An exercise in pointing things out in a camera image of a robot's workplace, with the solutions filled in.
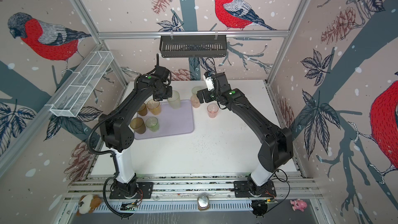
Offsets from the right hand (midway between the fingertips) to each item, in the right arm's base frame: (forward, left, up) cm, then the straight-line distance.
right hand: (203, 93), depth 83 cm
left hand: (+2, +21, -4) cm, 21 cm away
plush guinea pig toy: (-50, +51, -20) cm, 74 cm away
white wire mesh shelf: (-9, +62, +9) cm, 63 cm away
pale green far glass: (+19, +8, -18) cm, 27 cm away
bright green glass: (-8, +33, -20) cm, 39 cm away
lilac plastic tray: (-6, +21, -20) cm, 30 cm away
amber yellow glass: (-1, +31, -12) cm, 33 cm away
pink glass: (+11, +7, -21) cm, 25 cm away
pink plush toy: (-45, -44, -24) cm, 68 cm away
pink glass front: (+5, -5, -22) cm, 23 cm away
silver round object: (-47, -2, -16) cm, 50 cm away
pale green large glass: (-1, +17, -6) cm, 18 cm away
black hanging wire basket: (+40, +9, +5) cm, 42 cm away
